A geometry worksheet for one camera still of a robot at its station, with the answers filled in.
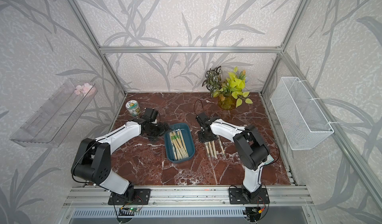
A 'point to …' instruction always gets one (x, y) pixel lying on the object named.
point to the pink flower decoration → (86, 89)
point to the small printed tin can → (133, 105)
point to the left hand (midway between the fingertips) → (168, 133)
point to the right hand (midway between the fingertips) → (203, 138)
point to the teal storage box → (188, 139)
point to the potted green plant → (230, 94)
